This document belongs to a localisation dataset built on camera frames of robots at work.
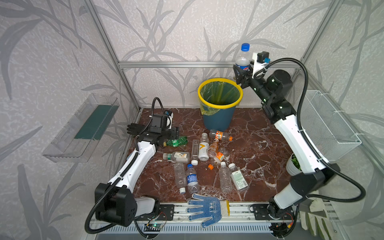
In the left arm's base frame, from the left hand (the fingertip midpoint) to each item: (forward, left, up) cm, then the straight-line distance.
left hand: (174, 124), depth 83 cm
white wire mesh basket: (-12, -69, +15) cm, 71 cm away
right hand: (+8, -32, +35) cm, 48 cm away
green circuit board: (-46, +7, -21) cm, 50 cm away
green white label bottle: (-25, -36, -17) cm, 47 cm away
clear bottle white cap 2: (-21, -29, -20) cm, 41 cm away
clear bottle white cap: (-24, -4, -19) cm, 31 cm away
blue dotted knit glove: (-38, -19, -20) cm, 47 cm away
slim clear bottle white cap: (-15, -11, -17) cm, 25 cm away
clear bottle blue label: (-28, -11, -18) cm, 35 cm away
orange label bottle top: (+4, -27, -17) cm, 32 cm away
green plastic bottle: (0, -2, -20) cm, 20 cm away
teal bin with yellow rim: (+28, -27, -6) cm, 39 cm away
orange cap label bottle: (-10, -29, -16) cm, 34 cm away
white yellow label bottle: (-7, -17, -15) cm, 24 cm away
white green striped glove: (-41, -70, -18) cm, 83 cm away
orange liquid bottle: (-8, -22, -12) cm, 27 cm away
